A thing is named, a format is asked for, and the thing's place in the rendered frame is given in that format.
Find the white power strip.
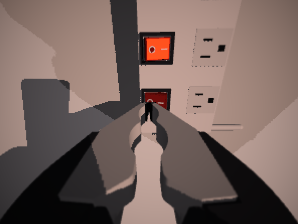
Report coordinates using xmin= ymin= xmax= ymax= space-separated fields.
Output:
xmin=137 ymin=0 xmax=243 ymax=133

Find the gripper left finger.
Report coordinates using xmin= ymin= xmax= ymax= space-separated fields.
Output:
xmin=0 ymin=102 xmax=149 ymax=224

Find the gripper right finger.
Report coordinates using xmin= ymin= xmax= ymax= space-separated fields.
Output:
xmin=149 ymin=102 xmax=298 ymax=224

